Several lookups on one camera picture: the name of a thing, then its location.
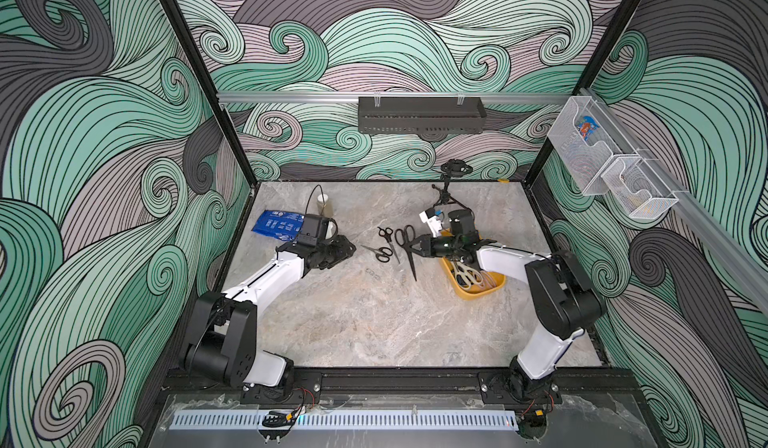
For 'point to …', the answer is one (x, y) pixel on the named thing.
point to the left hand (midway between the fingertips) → (352, 247)
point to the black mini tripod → (452, 168)
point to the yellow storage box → (475, 293)
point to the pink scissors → (487, 280)
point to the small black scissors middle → (382, 254)
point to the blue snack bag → (280, 224)
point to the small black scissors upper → (387, 232)
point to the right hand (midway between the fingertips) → (408, 246)
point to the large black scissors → (405, 238)
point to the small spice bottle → (325, 207)
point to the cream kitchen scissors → (466, 276)
